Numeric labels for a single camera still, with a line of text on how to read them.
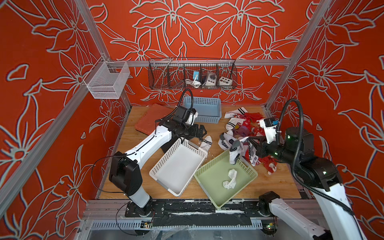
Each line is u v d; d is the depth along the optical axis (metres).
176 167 0.88
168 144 0.90
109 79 0.96
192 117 0.75
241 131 0.99
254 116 1.08
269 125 0.51
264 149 0.53
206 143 0.97
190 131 0.71
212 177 0.81
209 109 1.19
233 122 1.03
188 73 1.01
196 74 0.83
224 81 0.95
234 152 0.68
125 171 0.43
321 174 0.38
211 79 0.91
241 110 1.15
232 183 0.78
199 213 0.73
